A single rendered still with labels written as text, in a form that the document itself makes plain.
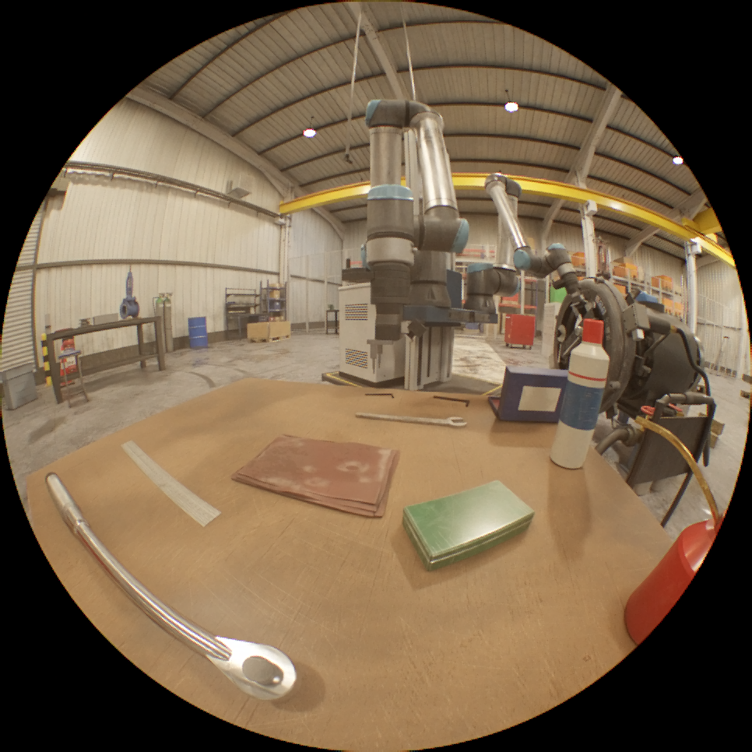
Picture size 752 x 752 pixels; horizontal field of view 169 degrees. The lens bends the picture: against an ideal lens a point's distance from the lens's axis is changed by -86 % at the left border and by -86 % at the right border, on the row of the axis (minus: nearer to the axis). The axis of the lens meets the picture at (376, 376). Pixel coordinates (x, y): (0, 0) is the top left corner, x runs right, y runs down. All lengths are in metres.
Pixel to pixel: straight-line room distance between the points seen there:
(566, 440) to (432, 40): 8.46
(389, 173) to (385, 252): 0.55
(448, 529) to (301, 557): 0.14
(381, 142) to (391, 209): 0.53
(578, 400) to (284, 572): 0.41
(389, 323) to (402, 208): 0.22
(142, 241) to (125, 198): 1.47
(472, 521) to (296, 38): 8.79
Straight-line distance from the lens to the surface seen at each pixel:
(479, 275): 1.40
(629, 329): 1.26
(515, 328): 6.79
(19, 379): 5.20
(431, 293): 0.98
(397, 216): 0.48
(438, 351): 1.42
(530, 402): 0.56
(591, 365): 0.40
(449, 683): 0.22
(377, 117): 1.01
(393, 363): 1.32
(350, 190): 10.44
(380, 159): 0.97
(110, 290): 7.77
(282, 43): 8.77
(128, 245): 8.12
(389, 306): 0.45
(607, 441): 0.73
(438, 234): 0.61
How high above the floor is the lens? 0.68
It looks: 14 degrees down
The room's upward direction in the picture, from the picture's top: straight up
